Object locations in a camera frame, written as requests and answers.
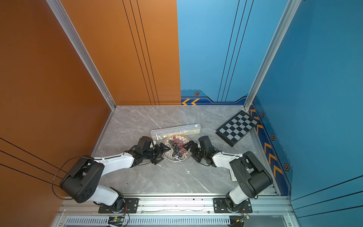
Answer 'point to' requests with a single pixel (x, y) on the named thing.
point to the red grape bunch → (180, 143)
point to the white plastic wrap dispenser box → (167, 132)
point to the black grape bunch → (176, 153)
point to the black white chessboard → (233, 130)
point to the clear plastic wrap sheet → (188, 136)
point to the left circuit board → (116, 221)
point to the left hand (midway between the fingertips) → (169, 150)
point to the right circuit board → (237, 221)
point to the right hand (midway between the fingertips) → (186, 150)
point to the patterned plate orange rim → (168, 155)
